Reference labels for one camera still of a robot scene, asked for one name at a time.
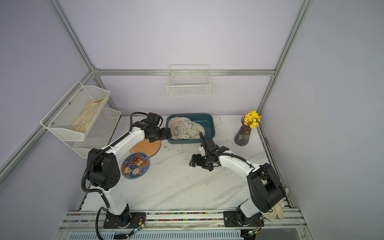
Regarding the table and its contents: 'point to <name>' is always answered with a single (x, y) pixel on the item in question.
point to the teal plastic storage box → (207, 119)
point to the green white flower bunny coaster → (185, 129)
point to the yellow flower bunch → (251, 119)
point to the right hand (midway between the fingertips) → (193, 166)
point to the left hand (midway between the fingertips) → (164, 138)
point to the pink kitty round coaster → (176, 121)
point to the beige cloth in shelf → (82, 122)
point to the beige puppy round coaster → (200, 129)
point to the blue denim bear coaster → (135, 165)
